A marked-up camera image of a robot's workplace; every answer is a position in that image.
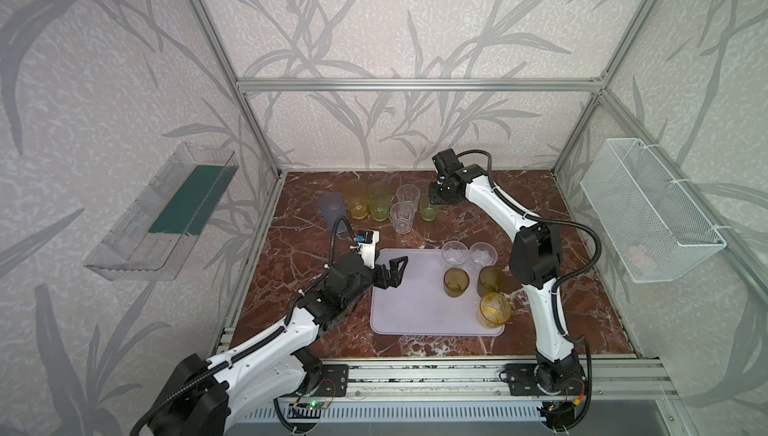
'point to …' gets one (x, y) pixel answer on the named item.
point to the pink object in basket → (638, 256)
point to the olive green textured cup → (455, 282)
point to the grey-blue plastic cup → (332, 206)
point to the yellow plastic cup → (357, 197)
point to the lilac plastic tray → (419, 305)
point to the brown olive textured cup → (491, 280)
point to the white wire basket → (655, 226)
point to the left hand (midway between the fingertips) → (398, 249)
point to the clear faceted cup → (483, 254)
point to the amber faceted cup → (495, 309)
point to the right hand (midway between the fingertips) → (435, 188)
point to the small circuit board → (306, 410)
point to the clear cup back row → (408, 193)
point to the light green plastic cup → (379, 196)
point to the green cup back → (428, 210)
